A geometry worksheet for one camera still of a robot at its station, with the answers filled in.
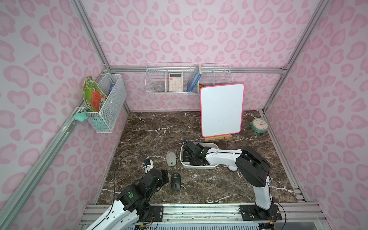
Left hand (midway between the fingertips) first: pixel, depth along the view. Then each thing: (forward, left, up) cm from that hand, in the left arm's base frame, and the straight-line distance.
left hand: (162, 172), depth 79 cm
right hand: (+18, -19, -6) cm, 27 cm away
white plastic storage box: (+19, -29, -5) cm, 35 cm away
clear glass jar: (+49, +4, +20) cm, 54 cm away
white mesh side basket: (+17, +29, +23) cm, 40 cm away
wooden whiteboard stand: (+25, -38, -3) cm, 45 cm away
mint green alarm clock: (+37, -68, -6) cm, 77 cm away
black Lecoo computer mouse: (-4, -7, -6) cm, 10 cm away
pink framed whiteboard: (+35, -36, +14) cm, 52 cm away
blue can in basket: (+43, +32, +25) cm, 59 cm away
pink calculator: (+52, -6, +22) cm, 57 cm away
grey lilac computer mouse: (+10, -4, -6) cm, 12 cm away
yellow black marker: (+52, -23, +19) cm, 60 cm away
